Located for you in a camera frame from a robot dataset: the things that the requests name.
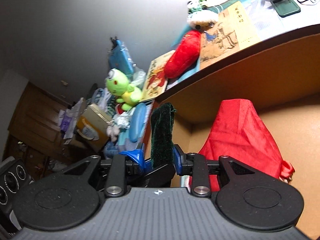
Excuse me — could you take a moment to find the dark green velvet cloth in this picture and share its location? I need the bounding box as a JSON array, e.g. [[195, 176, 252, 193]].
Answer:
[[151, 102, 176, 168]]

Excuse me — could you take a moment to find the red cloth bag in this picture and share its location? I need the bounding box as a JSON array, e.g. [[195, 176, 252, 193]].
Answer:
[[194, 99, 295, 184]]

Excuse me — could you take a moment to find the small white plush toy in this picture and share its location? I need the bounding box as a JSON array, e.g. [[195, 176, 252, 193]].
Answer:
[[106, 124, 120, 142]]

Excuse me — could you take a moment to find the gold cardboard box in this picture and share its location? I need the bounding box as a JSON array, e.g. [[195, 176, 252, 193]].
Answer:
[[76, 103, 112, 152]]

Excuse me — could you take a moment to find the orange cartoon book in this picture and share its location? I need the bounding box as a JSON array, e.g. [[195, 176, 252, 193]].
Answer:
[[141, 50, 175, 101]]

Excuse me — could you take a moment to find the green frog plush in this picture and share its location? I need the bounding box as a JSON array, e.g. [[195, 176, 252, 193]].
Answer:
[[105, 68, 142, 111]]

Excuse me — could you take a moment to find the blue plastic package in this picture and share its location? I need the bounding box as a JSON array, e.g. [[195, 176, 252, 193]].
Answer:
[[108, 37, 135, 76]]

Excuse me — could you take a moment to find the red chili plush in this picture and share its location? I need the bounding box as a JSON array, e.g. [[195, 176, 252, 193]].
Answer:
[[164, 30, 201, 79]]

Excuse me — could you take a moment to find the brown cardboard box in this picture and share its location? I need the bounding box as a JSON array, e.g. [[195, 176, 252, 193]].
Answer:
[[152, 24, 319, 239]]

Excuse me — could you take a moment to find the tan classical book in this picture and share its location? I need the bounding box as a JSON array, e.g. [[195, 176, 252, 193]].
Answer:
[[200, 1, 260, 70]]

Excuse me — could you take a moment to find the panda white plush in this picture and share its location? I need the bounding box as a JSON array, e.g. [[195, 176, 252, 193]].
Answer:
[[187, 0, 223, 31]]

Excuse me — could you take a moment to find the blue striped bed sheet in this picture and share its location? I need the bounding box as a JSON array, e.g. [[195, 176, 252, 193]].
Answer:
[[169, 0, 319, 83]]

